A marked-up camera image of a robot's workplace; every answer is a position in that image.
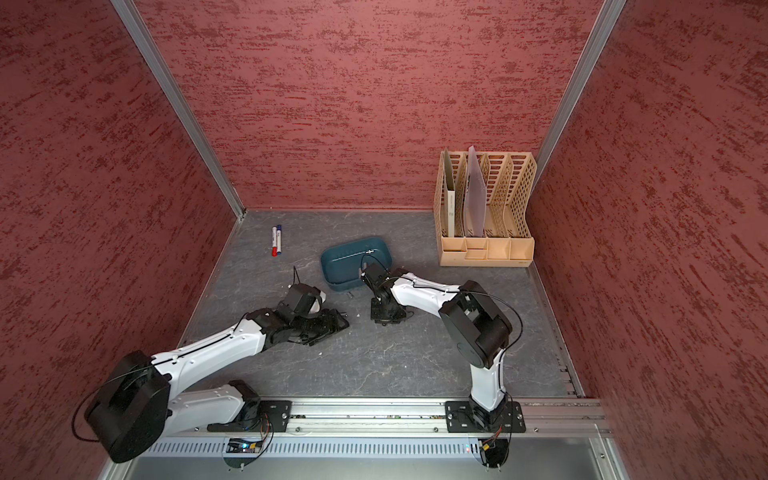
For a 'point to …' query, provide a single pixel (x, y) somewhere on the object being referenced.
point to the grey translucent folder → (475, 197)
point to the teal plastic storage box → (341, 262)
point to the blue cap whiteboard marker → (279, 239)
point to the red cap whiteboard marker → (274, 250)
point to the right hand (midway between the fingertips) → (383, 324)
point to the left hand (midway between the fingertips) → (340, 334)
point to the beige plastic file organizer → (509, 179)
